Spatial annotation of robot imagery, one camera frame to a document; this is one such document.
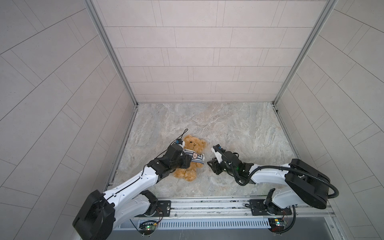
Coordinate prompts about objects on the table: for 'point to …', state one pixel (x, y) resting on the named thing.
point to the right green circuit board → (277, 225)
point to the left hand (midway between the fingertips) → (192, 157)
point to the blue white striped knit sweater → (196, 157)
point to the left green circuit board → (147, 227)
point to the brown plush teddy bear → (195, 146)
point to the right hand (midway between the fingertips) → (208, 164)
